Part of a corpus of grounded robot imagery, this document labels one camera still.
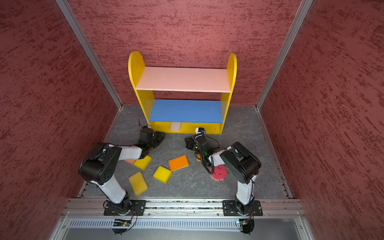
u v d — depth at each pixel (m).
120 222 0.73
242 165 0.51
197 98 1.18
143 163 0.88
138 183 0.81
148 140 0.78
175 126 1.03
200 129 0.86
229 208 0.74
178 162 0.90
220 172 0.84
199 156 0.83
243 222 0.72
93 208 0.76
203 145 0.72
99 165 0.50
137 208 0.74
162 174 0.84
